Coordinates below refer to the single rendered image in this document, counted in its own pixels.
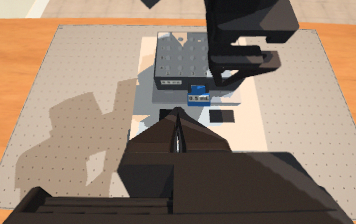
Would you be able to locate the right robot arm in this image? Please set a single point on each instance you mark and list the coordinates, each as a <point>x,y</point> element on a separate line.
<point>223,6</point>

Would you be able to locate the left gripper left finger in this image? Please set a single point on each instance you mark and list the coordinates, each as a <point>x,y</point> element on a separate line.
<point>158,137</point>

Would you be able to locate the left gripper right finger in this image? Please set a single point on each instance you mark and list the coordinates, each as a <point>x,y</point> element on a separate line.
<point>197,138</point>

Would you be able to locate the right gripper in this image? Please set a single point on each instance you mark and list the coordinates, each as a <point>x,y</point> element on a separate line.
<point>273,19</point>

